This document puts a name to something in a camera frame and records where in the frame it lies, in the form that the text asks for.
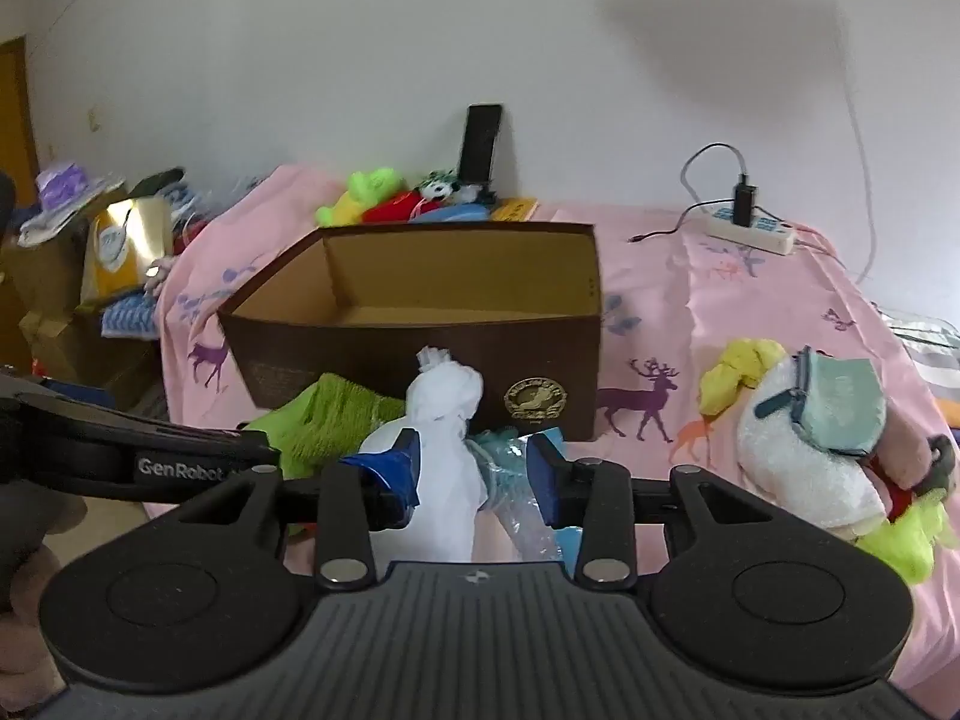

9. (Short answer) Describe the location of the pink printed bedsheet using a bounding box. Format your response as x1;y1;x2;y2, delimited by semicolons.
142;163;960;691

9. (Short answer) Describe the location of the grey striped cloth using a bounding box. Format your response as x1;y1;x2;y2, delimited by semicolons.
881;307;960;391

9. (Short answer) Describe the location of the yellow tissue box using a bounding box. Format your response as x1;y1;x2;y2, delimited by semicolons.
77;197;179;308

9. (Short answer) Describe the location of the green knitted cloth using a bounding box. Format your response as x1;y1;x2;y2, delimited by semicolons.
244;373;410;481

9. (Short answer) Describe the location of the white wall cable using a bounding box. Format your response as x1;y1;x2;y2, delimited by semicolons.
817;0;880;286

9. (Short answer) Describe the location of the plain cardboard carton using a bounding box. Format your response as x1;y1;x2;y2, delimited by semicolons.
0;229;162;406

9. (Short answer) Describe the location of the blue glasses case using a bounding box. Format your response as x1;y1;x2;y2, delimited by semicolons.
411;202;490;224

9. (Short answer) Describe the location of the teal zip pouch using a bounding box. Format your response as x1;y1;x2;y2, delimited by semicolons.
752;347;887;460

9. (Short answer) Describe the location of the red plush toy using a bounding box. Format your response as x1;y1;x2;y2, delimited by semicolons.
366;191;422;224

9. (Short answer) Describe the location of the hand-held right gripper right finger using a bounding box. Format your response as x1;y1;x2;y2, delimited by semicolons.
525;433;785;590

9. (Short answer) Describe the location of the person's left hand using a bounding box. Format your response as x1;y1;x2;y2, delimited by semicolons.
0;540;76;698

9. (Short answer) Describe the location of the black charging cable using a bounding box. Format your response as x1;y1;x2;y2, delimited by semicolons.
628;142;751;245

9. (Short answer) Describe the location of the white power strip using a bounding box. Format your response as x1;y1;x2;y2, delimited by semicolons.
701;202;797;256

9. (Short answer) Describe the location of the black smartphone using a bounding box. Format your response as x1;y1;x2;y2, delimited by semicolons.
457;103;505;187

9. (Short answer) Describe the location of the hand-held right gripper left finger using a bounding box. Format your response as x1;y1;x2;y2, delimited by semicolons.
176;427;421;590

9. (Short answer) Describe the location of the purple and white hat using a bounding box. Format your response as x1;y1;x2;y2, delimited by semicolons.
16;160;127;247

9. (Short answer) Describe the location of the wooden door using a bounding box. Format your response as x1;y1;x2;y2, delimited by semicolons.
0;36;40;207

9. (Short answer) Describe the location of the white fluffy towel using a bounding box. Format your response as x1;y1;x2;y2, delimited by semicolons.
736;356;890;535

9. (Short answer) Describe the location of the blue and white cloth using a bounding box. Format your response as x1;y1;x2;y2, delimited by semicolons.
99;291;160;340

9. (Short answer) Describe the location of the lime green plush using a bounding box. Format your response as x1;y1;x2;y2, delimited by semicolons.
855;491;950;587

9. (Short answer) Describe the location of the clear printed plastic bag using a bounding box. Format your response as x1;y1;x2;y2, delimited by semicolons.
465;426;578;563

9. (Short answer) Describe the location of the brown cardboard box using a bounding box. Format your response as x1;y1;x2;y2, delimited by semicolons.
217;221;605;442

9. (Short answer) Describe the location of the white cloth bag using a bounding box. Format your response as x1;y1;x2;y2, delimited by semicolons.
358;346;487;565

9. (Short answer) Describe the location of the panda plush toy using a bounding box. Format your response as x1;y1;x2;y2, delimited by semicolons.
416;169;464;203

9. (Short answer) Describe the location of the green and yellow plush toy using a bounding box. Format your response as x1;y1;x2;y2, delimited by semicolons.
315;167;410;228

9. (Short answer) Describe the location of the pink plush toy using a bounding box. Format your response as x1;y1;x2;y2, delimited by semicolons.
862;397;957;511

